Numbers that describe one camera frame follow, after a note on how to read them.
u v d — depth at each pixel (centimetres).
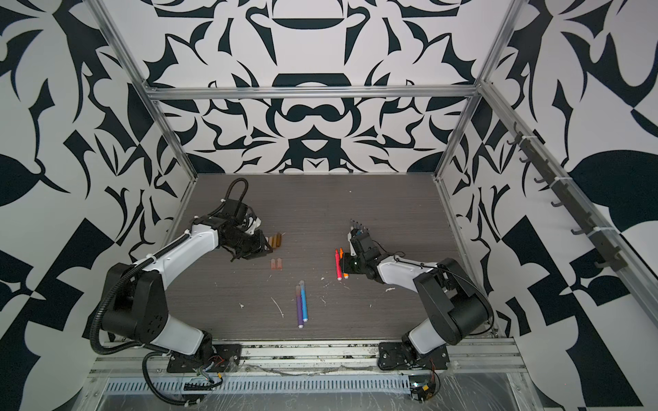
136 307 44
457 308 45
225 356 75
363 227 102
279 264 92
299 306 83
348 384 71
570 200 55
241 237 75
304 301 84
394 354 74
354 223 105
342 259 91
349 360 75
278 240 99
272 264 92
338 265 91
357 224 102
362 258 72
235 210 72
